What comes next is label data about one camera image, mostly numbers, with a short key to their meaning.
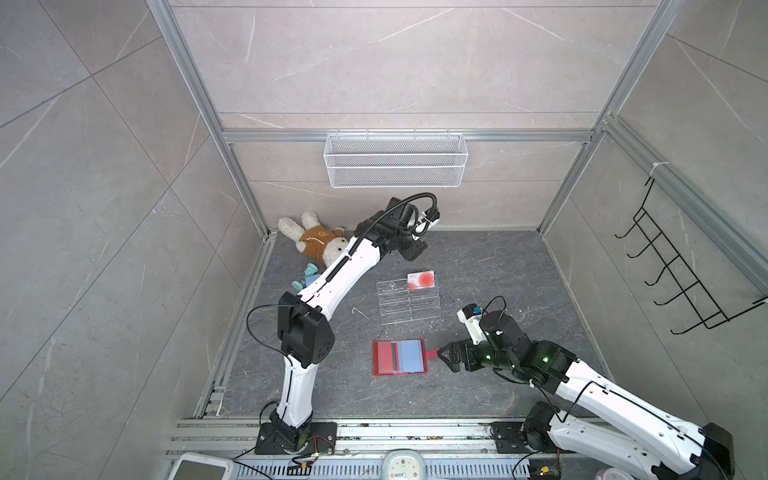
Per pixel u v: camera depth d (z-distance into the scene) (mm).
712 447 402
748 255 518
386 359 859
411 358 860
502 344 564
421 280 943
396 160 1009
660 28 706
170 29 698
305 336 500
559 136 920
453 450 730
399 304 955
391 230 644
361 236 582
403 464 684
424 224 719
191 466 665
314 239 1060
